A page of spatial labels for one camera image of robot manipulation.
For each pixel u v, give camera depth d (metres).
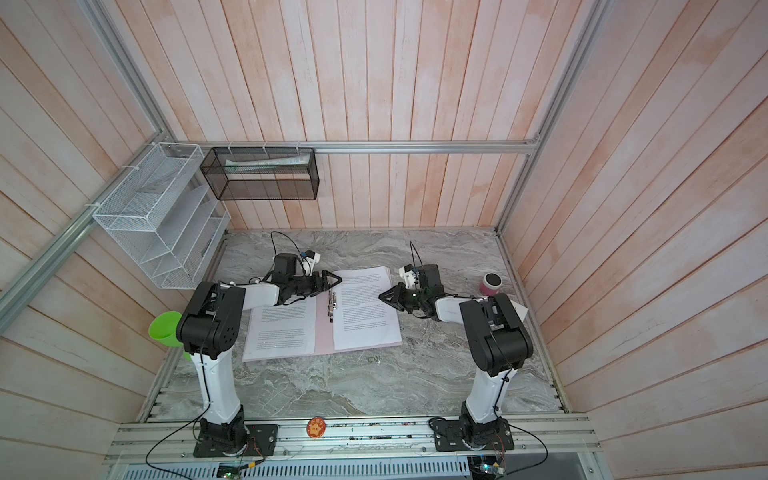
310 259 0.94
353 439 0.75
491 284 0.98
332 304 0.98
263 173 1.04
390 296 0.92
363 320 0.95
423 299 0.78
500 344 0.49
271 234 1.19
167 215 0.74
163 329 0.79
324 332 0.93
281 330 0.92
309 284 0.90
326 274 0.91
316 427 0.76
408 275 0.90
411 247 1.17
